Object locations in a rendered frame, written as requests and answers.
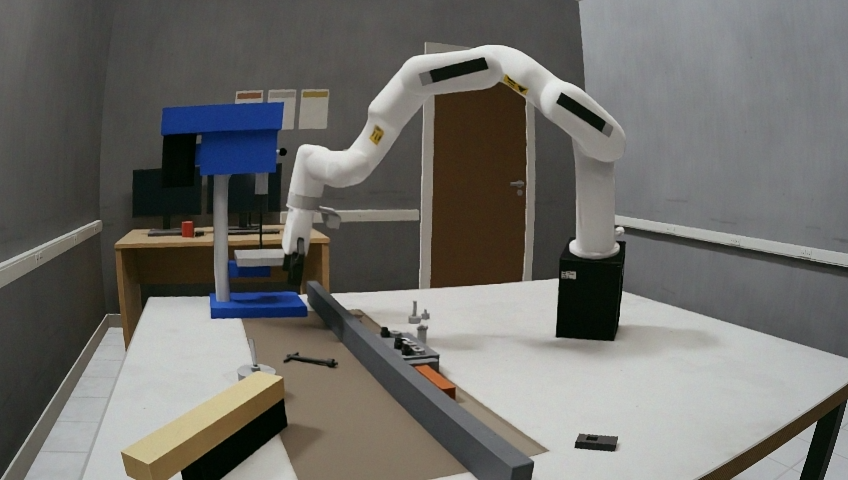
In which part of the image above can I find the long grey rectangular bar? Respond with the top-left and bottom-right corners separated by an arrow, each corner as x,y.
307,281 -> 535,480

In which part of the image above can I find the blue drill press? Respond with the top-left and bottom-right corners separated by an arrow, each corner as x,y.
161,102 -> 308,319

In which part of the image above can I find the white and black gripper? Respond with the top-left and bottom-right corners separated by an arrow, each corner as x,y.
282,204 -> 319,286

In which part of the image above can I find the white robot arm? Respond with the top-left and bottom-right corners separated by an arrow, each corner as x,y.
287,45 -> 626,259

